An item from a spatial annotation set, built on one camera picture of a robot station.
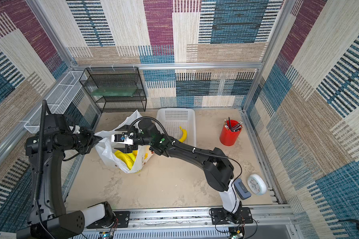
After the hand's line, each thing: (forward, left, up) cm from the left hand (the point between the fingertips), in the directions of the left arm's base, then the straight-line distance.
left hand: (103, 135), depth 69 cm
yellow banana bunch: (-1, -6, -19) cm, 20 cm away
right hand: (+2, -6, -3) cm, 7 cm away
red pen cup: (+14, -65, -18) cm, 69 cm away
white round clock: (-15, -73, -23) cm, 78 cm away
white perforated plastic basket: (+34, -29, -27) cm, 53 cm away
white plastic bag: (-5, -1, -4) cm, 7 cm away
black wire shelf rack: (+50, +8, -1) cm, 50 cm away
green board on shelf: (+36, +6, -3) cm, 37 cm away
